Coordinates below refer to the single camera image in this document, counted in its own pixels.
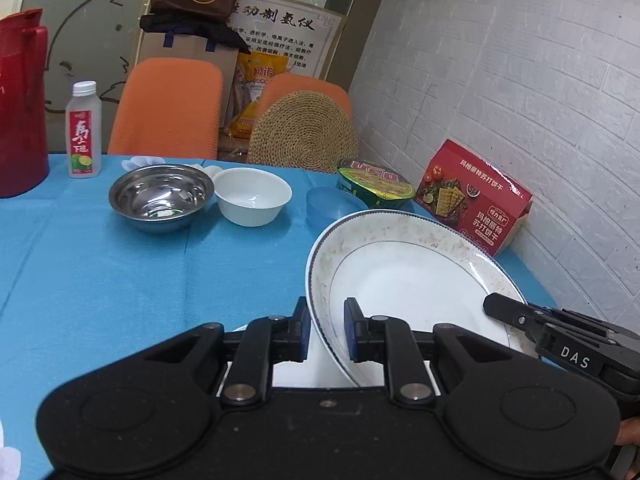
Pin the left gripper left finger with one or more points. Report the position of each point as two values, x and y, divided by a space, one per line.
253 352

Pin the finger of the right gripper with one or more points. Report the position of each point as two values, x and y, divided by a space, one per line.
512 312

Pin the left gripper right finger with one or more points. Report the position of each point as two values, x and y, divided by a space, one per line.
389 342

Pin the white plate with blue rim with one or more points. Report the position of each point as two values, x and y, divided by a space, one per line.
399 265

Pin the white ceramic bowl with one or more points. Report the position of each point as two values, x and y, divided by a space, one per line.
251 197

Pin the blue plastic bowl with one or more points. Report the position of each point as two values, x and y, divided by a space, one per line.
326 205

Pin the stainless steel bowl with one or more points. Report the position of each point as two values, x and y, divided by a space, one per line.
161 199

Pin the person's right hand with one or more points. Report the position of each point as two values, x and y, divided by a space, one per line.
629 432

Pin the red cracker box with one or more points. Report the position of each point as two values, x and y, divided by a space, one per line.
474 198

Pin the green instant noodle cup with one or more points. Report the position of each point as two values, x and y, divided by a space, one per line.
377 186

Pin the blue flowered tablecloth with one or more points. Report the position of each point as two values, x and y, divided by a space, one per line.
81 288

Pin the woven straw mat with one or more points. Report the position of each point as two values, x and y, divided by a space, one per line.
305 130

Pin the left orange chair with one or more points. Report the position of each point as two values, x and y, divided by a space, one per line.
170 107

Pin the orange chair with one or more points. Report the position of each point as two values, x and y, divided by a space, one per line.
170 107
281 85

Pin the right orange chair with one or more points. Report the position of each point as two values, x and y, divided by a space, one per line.
281 85

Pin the yellow snack bag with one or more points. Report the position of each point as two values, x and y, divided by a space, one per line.
252 72

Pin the drink bottle with red label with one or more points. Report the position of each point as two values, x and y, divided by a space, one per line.
83 131

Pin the red thermos jug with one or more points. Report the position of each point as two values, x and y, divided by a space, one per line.
23 149

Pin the white poster with chinese text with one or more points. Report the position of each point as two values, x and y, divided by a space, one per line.
307 35

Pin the brown paper shopping bag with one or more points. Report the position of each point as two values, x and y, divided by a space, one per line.
151 46

